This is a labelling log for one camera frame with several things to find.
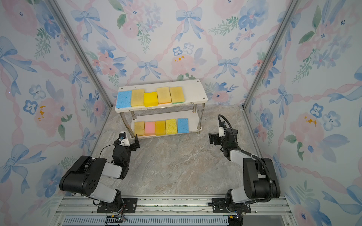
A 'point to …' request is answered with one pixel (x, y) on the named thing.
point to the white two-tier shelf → (195, 97)
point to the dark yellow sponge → (177, 95)
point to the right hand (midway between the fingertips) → (216, 132)
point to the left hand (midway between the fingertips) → (129, 135)
